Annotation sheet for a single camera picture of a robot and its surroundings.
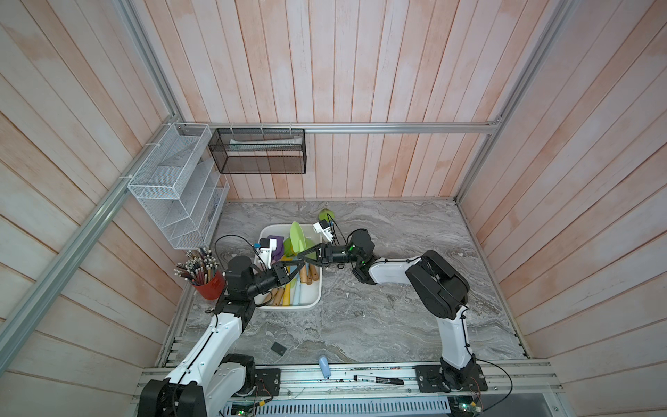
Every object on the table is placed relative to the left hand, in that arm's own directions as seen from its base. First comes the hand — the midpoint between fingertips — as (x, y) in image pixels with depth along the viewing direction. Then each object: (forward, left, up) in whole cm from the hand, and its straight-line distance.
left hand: (303, 267), depth 76 cm
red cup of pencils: (0, +32, -2) cm, 32 cm away
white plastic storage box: (0, +2, -18) cm, 18 cm away
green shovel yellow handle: (+37, -5, -17) cm, 41 cm away
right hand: (+2, +1, +1) cm, 2 cm away
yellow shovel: (-3, +7, -17) cm, 18 cm away
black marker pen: (-26, -17, -17) cm, 36 cm away
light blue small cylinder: (-23, -7, -17) cm, 30 cm away
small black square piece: (-18, +8, -19) cm, 27 cm away
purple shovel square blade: (+16, +13, -18) cm, 27 cm away
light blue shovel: (-2, +4, -17) cm, 17 cm away
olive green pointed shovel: (+7, +2, +4) cm, 8 cm away
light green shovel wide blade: (+6, -2, +4) cm, 8 cm away
